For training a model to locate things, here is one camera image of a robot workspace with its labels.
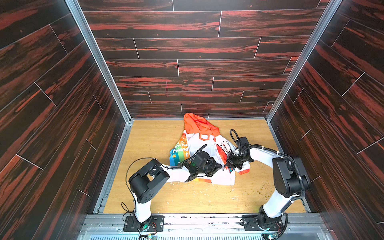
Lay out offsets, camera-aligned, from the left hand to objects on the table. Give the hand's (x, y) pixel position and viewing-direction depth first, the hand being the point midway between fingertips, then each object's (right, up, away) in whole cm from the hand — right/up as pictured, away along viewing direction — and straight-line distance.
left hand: (226, 167), depth 83 cm
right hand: (+4, -1, +12) cm, 12 cm away
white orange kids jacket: (-13, +20, +26) cm, 35 cm away
